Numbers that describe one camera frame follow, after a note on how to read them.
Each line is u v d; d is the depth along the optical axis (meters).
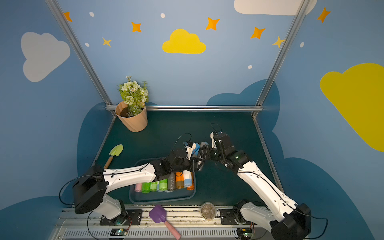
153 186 0.80
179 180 0.80
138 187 0.80
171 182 0.78
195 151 0.74
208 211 0.72
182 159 0.61
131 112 0.99
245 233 0.72
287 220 0.38
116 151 0.98
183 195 0.80
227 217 0.74
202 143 0.79
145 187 0.80
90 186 0.45
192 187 0.81
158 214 0.75
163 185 0.77
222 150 0.57
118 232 0.72
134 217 0.74
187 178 0.80
